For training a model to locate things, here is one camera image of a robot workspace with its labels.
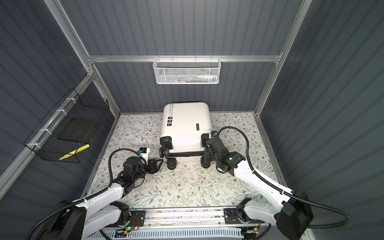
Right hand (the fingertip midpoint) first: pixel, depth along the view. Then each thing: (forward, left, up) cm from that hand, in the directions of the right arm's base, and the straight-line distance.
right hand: (209, 150), depth 80 cm
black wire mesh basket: (-7, +70, +21) cm, 73 cm away
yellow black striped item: (-8, +61, +14) cm, 63 cm away
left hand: (-2, +29, -7) cm, 30 cm away
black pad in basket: (+5, +66, +13) cm, 68 cm away
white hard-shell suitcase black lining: (+11, +13, +6) cm, 18 cm away
